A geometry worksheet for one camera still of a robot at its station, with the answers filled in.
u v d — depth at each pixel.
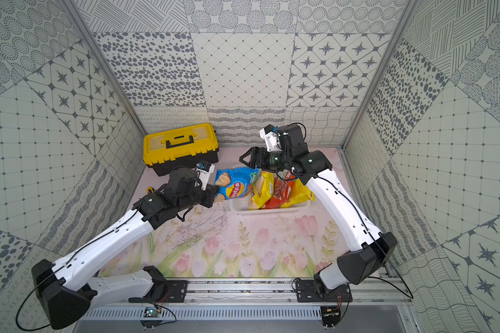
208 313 0.70
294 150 0.52
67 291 0.39
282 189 0.82
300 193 0.83
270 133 0.62
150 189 1.01
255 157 0.60
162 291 0.68
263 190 0.81
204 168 0.64
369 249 0.39
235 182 0.75
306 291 0.73
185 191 0.56
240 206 0.94
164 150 0.96
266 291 0.76
